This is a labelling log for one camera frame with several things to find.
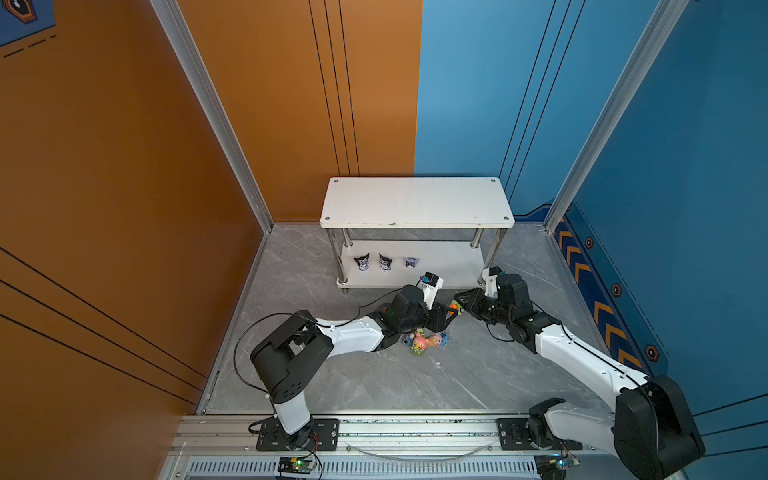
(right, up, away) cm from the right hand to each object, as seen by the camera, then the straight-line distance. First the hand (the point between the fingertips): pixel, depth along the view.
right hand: (453, 298), depth 84 cm
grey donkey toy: (-13, -13, +3) cm, 18 cm away
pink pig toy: (-9, -13, -1) cm, 16 cm away
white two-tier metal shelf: (-11, +26, -5) cm, 29 cm away
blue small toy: (-2, -12, +3) cm, 13 cm away
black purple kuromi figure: (-27, +10, +10) cm, 30 cm away
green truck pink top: (-9, -11, +4) cm, 14 cm away
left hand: (0, -3, -1) cm, 3 cm away
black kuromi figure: (-20, +10, +11) cm, 25 cm away
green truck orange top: (0, -2, -2) cm, 3 cm away
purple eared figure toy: (-11, +10, +13) cm, 20 cm away
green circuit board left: (-40, -38, -13) cm, 57 cm away
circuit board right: (+22, -38, -13) cm, 46 cm away
